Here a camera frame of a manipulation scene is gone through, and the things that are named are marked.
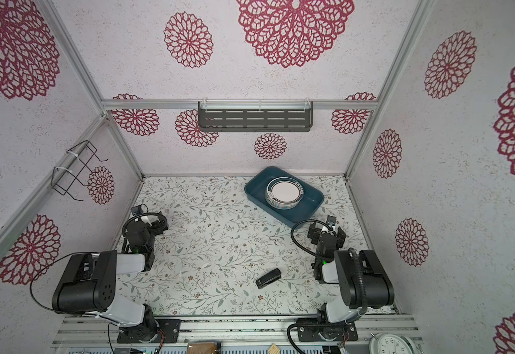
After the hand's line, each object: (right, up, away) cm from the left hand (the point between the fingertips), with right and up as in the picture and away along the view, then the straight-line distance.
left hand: (150, 219), depth 93 cm
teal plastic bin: (+45, +14, +20) cm, 51 cm away
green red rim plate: (+59, +12, +14) cm, 61 cm away
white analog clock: (+87, -36, -24) cm, 97 cm away
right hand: (+75, -1, -2) cm, 75 cm away
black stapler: (+52, -20, -9) cm, 56 cm away
